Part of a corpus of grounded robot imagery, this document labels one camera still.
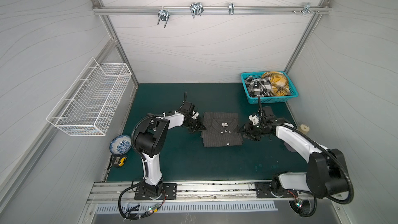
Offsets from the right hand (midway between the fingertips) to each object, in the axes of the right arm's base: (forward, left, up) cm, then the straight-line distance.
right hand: (243, 129), depth 86 cm
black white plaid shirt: (+34, -16, 0) cm, 37 cm away
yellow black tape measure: (-19, +66, -4) cm, 69 cm away
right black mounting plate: (-28, -9, -8) cm, 30 cm away
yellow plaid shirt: (+37, -29, +1) cm, 47 cm away
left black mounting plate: (-31, +37, -8) cm, 49 cm away
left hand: (+4, +20, -6) cm, 21 cm away
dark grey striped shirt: (+3, +12, -6) cm, 14 cm away
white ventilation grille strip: (-37, +27, -9) cm, 46 cm away
